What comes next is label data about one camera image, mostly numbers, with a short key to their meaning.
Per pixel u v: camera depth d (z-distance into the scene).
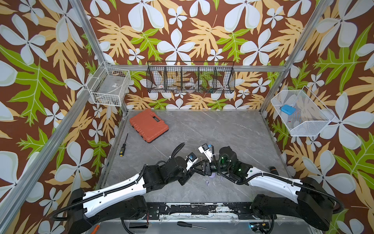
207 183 0.84
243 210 0.74
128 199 0.48
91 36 0.78
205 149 0.69
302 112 0.80
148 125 1.10
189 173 0.64
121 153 0.93
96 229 0.68
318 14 0.70
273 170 0.86
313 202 0.41
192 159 0.62
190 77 0.97
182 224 0.71
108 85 0.86
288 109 0.85
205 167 0.65
